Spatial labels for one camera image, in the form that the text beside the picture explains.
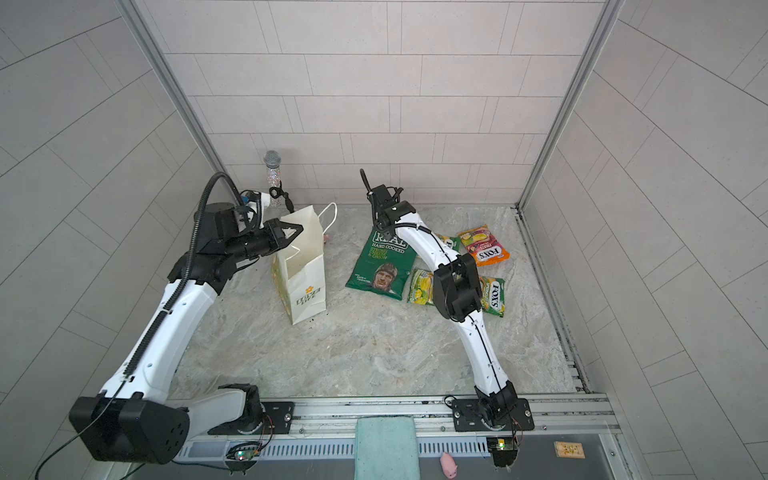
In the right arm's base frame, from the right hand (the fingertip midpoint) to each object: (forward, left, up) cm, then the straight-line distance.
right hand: (399, 218), depth 100 cm
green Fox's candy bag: (-24, -5, -9) cm, 26 cm away
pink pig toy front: (-65, -7, -10) cm, 67 cm away
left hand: (-20, +23, +20) cm, 36 cm away
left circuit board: (-62, +38, -8) cm, 73 cm away
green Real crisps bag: (-13, +6, -9) cm, 17 cm away
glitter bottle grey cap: (+6, +36, +22) cm, 43 cm away
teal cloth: (-62, +7, -10) cm, 63 cm away
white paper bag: (-28, +24, +15) cm, 40 cm away
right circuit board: (-63, -20, -13) cm, 68 cm away
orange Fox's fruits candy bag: (-8, -28, -9) cm, 30 cm away
